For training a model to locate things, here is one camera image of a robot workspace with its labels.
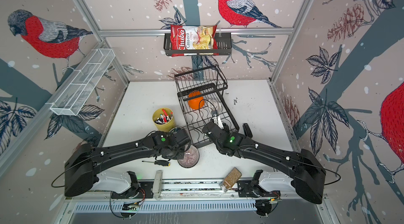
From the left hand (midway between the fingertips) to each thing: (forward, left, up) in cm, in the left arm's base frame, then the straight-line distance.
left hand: (181, 156), depth 77 cm
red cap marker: (+24, +12, +7) cm, 27 cm away
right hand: (+12, -16, +6) cm, 21 cm away
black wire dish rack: (+41, -16, +12) cm, 45 cm away
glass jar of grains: (-10, -24, -2) cm, 26 cm away
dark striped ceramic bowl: (+1, -5, -5) cm, 7 cm away
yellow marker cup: (+15, +11, +2) cm, 19 cm away
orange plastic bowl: (+34, -7, -1) cm, 35 cm away
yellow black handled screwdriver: (-2, +12, -5) cm, 13 cm away
